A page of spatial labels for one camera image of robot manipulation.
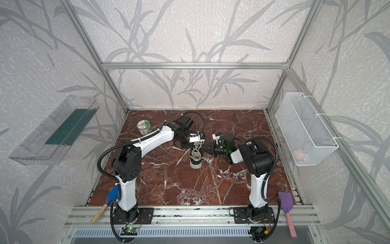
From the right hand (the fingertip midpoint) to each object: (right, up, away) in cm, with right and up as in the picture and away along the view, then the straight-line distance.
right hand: (201, 143), depth 92 cm
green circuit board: (-34, -39, -20) cm, 55 cm away
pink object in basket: (+48, -2, -20) cm, 52 cm away
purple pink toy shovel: (+45, -29, -13) cm, 55 cm away
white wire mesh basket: (+44, +6, -32) cm, 54 cm away
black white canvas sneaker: (-3, -7, -5) cm, 9 cm away
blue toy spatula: (-47, -26, -11) cm, 55 cm away
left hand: (-5, +3, +1) cm, 6 cm away
